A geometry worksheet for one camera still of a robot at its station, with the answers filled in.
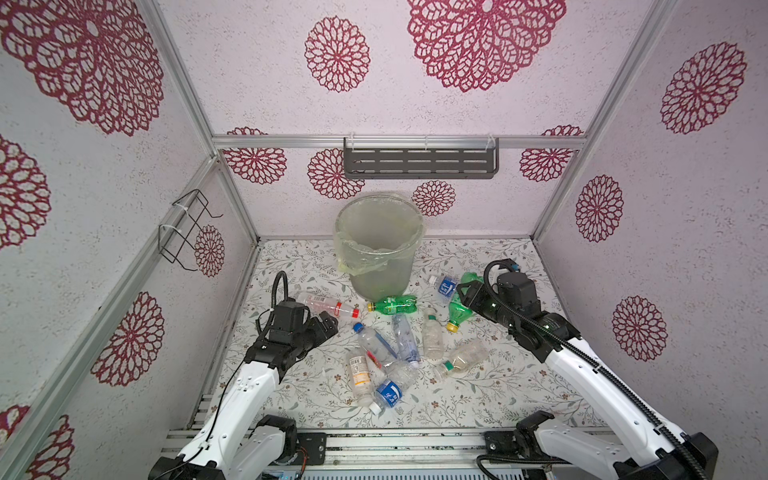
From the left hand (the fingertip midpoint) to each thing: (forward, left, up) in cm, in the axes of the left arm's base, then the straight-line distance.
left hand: (328, 330), depth 83 cm
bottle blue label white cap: (-15, -17, -5) cm, 23 cm away
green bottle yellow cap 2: (+11, -19, -6) cm, 23 cm away
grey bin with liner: (+33, -13, +2) cm, 36 cm away
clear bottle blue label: (+19, -36, -6) cm, 41 cm away
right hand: (+5, -35, +13) cm, 38 cm away
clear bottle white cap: (+3, -31, -11) cm, 33 cm away
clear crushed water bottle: (+2, -22, -10) cm, 25 cm away
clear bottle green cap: (-3, -40, -11) cm, 42 cm away
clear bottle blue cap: (0, -13, -11) cm, 17 cm away
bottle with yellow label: (-10, -9, -6) cm, 15 cm away
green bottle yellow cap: (-1, -34, +11) cm, 36 cm away
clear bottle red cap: (+13, +5, -7) cm, 15 cm away
